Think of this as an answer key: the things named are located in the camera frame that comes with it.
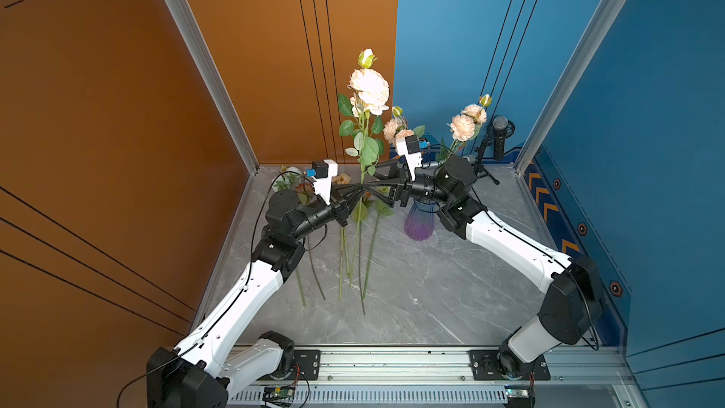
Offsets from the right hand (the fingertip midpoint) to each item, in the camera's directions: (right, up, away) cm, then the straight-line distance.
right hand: (369, 180), depth 63 cm
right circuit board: (+37, -54, +6) cm, 66 cm away
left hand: (-1, -1, +2) cm, 2 cm away
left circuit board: (-23, -55, +9) cm, 61 cm away
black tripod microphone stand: (+45, +18, +41) cm, 63 cm away
